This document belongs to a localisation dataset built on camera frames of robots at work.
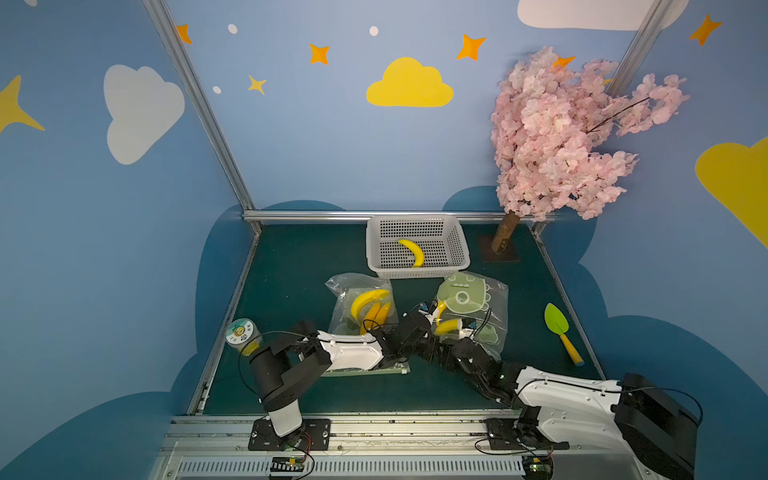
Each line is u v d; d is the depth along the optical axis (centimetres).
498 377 63
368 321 93
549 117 65
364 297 94
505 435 76
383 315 94
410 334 66
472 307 93
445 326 93
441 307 95
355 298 94
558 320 96
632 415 43
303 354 51
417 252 109
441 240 119
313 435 74
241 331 84
